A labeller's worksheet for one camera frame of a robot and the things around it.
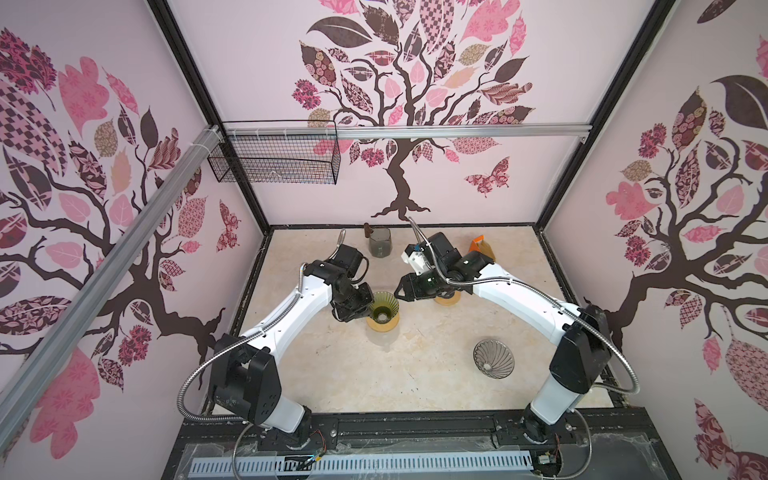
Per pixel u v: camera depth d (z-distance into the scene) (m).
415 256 0.74
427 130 0.93
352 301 0.70
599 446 0.72
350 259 0.66
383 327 0.84
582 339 0.43
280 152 0.95
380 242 1.10
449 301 0.97
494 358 0.83
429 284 0.68
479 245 1.03
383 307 0.85
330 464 0.70
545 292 0.49
